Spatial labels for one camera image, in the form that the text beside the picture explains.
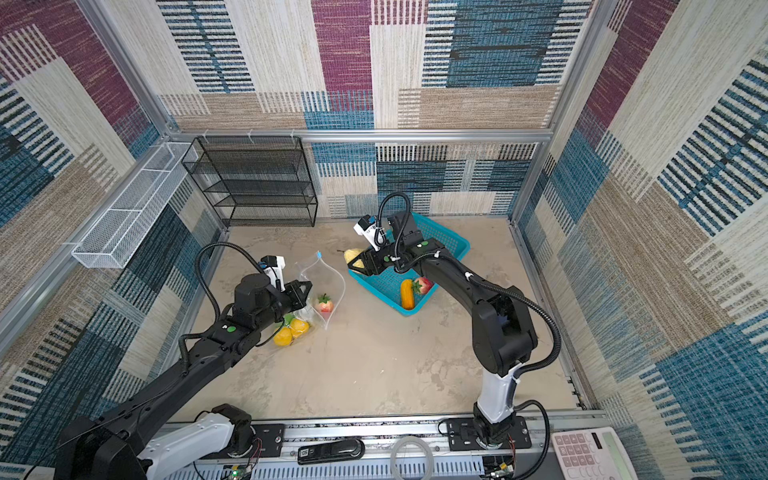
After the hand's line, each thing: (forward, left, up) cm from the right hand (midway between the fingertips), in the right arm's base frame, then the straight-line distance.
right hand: (358, 263), depth 84 cm
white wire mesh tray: (-1, +56, +15) cm, 58 cm away
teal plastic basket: (+3, -7, -18) cm, 20 cm away
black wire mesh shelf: (+39, +39, -1) cm, 55 cm away
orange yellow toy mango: (-2, -14, -15) cm, 20 cm away
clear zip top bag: (-3, +10, -11) cm, 15 cm away
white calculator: (-44, -54, -17) cm, 72 cm away
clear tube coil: (-40, -10, -16) cm, 45 cm away
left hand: (-6, +12, +2) cm, 13 cm away
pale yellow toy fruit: (0, +1, +5) cm, 5 cm away
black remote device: (-42, +4, -15) cm, 45 cm away
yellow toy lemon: (-12, +18, -14) cm, 26 cm away
